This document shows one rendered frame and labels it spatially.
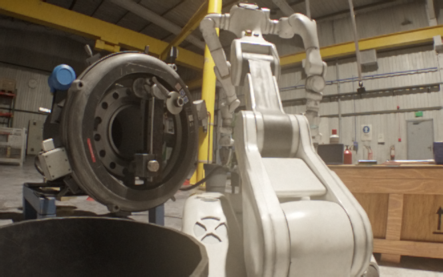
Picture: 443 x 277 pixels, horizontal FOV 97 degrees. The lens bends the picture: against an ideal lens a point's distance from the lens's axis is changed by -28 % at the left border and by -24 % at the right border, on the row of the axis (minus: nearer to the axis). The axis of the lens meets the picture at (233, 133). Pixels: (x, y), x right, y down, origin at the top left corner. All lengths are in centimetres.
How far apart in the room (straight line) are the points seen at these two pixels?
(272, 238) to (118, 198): 79
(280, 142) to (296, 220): 34
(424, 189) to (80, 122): 148
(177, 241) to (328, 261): 28
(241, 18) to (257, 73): 46
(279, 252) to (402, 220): 95
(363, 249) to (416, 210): 81
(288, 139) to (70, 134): 78
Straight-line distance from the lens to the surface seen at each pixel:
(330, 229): 51
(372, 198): 133
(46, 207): 138
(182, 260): 42
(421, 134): 1122
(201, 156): 484
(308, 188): 62
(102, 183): 108
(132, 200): 116
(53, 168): 104
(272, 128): 78
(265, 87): 99
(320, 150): 156
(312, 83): 106
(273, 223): 48
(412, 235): 136
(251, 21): 140
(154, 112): 120
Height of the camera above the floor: 49
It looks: 6 degrees up
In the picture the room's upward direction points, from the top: 2 degrees clockwise
